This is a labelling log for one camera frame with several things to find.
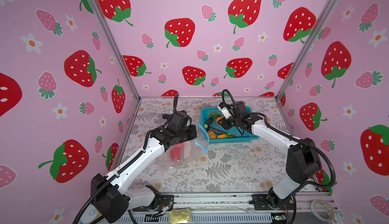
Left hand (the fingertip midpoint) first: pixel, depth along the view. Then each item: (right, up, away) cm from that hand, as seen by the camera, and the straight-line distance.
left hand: (198, 131), depth 76 cm
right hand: (+13, +6, +13) cm, 19 cm away
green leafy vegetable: (+11, +8, +25) cm, 28 cm away
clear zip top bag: (-6, -15, +10) cm, 19 cm away
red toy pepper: (-13, -14, +9) cm, 22 cm away
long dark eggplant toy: (+12, -2, +21) cm, 25 cm away
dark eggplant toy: (+7, +3, +23) cm, 24 cm away
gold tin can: (-8, -37, -9) cm, 39 cm away
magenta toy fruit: (-13, -11, +12) cm, 20 cm away
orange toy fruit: (+12, +6, +7) cm, 15 cm away
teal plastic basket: (+10, -4, +20) cm, 23 cm away
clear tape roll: (+63, -39, -6) cm, 74 cm away
